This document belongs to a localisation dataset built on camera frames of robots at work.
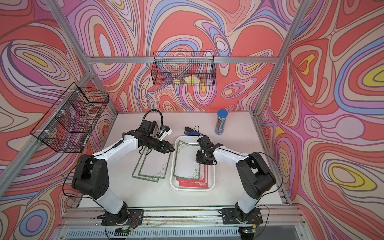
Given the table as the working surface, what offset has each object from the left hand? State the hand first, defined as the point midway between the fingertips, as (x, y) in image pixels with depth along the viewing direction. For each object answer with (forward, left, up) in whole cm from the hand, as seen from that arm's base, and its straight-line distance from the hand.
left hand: (173, 149), depth 85 cm
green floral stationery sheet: (-3, +12, -14) cm, 19 cm away
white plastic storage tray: (-11, -8, -11) cm, 17 cm away
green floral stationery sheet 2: (-8, +23, -12) cm, 27 cm away
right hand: (-4, -16, -11) cm, 20 cm away
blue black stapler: (+20, -9, -8) cm, 23 cm away
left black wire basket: (+5, +53, +16) cm, 55 cm away
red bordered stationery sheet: (-15, -17, -12) cm, 26 cm away
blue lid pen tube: (+21, -30, +7) cm, 37 cm away
